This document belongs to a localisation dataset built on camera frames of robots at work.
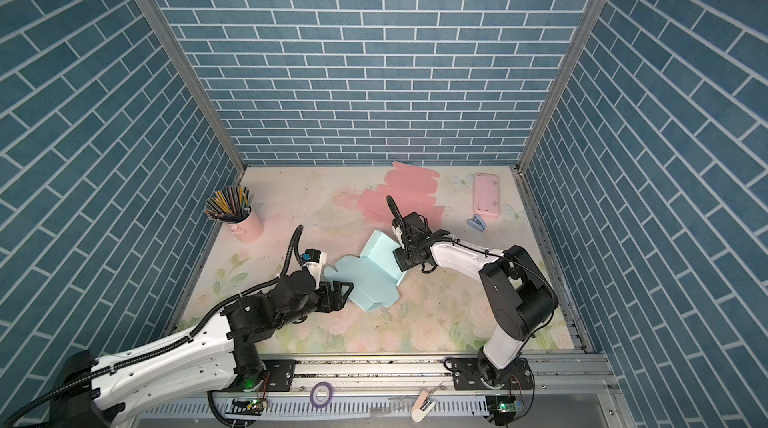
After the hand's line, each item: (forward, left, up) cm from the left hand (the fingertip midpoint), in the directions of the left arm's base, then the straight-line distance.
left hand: (346, 289), depth 77 cm
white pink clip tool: (-24, -19, -9) cm, 32 cm away
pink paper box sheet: (+46, -21, -13) cm, 52 cm away
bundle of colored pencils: (+28, +39, 0) cm, 49 cm away
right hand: (+15, -15, -8) cm, 23 cm away
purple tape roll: (-21, +3, -11) cm, 24 cm away
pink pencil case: (+40, -48, -10) cm, 64 cm away
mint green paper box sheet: (+9, -7, -11) cm, 16 cm away
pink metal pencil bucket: (+22, +33, -6) cm, 40 cm away
